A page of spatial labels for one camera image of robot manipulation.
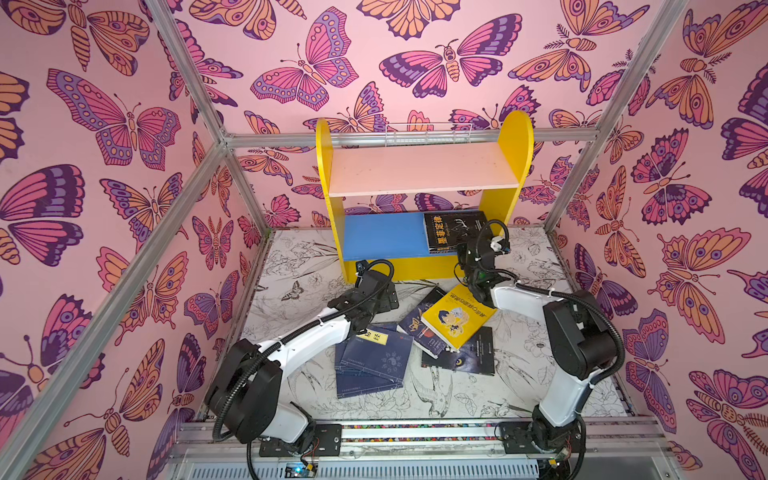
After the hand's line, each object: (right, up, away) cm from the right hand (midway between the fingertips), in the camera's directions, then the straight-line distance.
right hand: (460, 229), depth 92 cm
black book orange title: (-3, 0, +5) cm, 6 cm away
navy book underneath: (-32, -43, -10) cm, 54 cm away
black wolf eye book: (+3, -37, -5) cm, 38 cm away
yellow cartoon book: (-2, -26, -2) cm, 26 cm away
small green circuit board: (-44, -61, -19) cm, 77 cm away
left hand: (-24, -19, -5) cm, 30 cm away
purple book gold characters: (-13, -31, -4) cm, 34 cm away
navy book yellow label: (-25, -36, -6) cm, 45 cm away
